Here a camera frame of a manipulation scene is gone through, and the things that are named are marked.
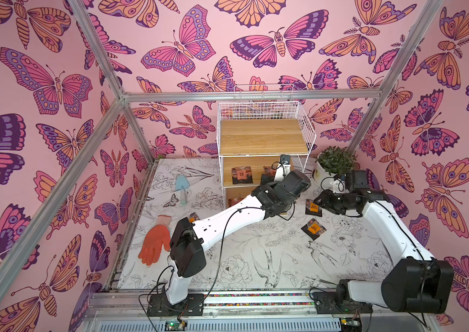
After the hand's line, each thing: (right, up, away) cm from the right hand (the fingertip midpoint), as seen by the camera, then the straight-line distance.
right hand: (315, 202), depth 83 cm
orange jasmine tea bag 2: (+3, -13, +9) cm, 16 cm away
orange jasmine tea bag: (+5, -5, +16) cm, 17 cm away
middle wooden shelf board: (-24, +16, 0) cm, 28 cm away
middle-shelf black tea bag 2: (-19, +12, -2) cm, 23 cm away
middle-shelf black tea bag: (-29, +11, -2) cm, 31 cm away
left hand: (-13, +10, -6) cm, 17 cm away
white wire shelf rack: (-22, +41, +14) cm, 49 cm away
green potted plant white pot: (+12, +17, +10) cm, 23 cm away
